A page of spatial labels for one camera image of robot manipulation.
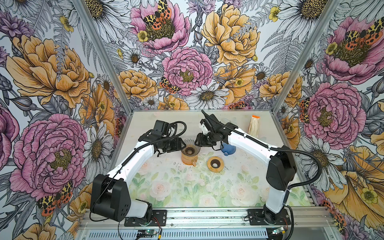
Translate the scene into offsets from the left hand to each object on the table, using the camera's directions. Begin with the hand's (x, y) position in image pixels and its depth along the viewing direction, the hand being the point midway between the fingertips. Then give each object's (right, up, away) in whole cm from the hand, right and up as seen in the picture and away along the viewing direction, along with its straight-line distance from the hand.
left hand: (181, 150), depth 82 cm
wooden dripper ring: (+21, -8, +9) cm, 24 cm away
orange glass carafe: (+4, -6, +4) cm, 8 cm away
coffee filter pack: (+46, +12, +17) cm, 50 cm away
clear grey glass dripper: (+5, 0, +5) cm, 7 cm away
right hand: (+9, +2, +1) cm, 9 cm away
